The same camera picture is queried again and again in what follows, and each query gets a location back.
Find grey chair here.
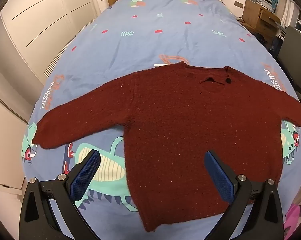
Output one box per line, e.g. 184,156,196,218
275,26,301,103

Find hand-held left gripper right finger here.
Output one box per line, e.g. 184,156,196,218
204,150,284,240

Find dark red knit sweater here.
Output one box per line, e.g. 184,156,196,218
34,61,301,232

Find white wardrobe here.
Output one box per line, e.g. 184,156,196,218
0,0,110,205

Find blue printed bed sheet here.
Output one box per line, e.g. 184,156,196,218
21,0,301,240

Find wooden shelf desk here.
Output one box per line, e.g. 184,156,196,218
241,0,282,37

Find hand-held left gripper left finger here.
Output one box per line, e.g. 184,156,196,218
19,149,101,240

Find pink object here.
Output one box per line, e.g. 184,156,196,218
283,203,301,240

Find dark bag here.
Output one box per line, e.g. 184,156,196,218
254,32,282,56

